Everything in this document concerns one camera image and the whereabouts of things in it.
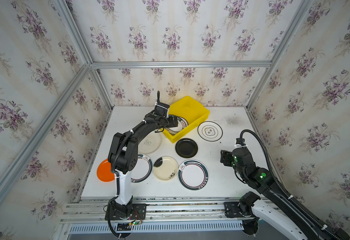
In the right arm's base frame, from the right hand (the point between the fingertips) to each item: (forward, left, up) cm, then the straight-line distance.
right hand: (225, 153), depth 77 cm
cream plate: (-1, +32, -14) cm, 35 cm away
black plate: (+13, +19, -15) cm, 27 cm away
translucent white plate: (+15, +44, -15) cm, 48 cm away
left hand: (+26, +29, -3) cm, 39 cm away
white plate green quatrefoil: (+25, +1, -14) cm, 29 cm away
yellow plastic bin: (+43, +10, -13) cm, 46 cm away
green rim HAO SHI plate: (+32, +21, -13) cm, 40 cm away
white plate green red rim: (-6, +16, -14) cm, 22 cm away
